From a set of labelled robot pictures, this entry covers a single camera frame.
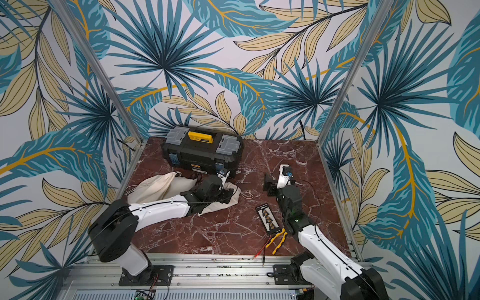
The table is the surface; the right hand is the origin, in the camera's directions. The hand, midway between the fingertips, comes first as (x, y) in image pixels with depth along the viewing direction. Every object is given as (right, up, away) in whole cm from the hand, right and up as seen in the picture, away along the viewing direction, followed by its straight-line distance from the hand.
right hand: (263, 176), depth 78 cm
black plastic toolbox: (-29, +11, +14) cm, 34 cm away
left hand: (-18, -6, +10) cm, 21 cm away
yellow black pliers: (+10, -26, +5) cm, 28 cm away
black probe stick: (0, -34, 0) cm, 34 cm away
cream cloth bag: (-45, -5, +4) cm, 45 cm away
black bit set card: (+3, -21, +10) cm, 23 cm away
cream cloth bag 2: (-20, -14, +8) cm, 25 cm away
